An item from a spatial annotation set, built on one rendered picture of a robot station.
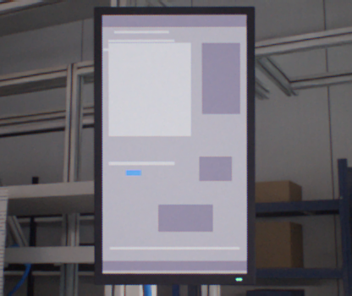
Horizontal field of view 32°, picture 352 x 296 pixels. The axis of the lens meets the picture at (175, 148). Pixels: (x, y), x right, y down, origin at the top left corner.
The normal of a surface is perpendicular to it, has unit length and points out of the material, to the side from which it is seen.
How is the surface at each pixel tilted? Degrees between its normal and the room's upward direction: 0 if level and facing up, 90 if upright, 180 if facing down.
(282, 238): 90
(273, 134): 90
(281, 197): 90
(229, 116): 101
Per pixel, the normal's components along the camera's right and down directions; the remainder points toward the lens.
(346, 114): -0.43, -0.17
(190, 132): 0.00, 0.00
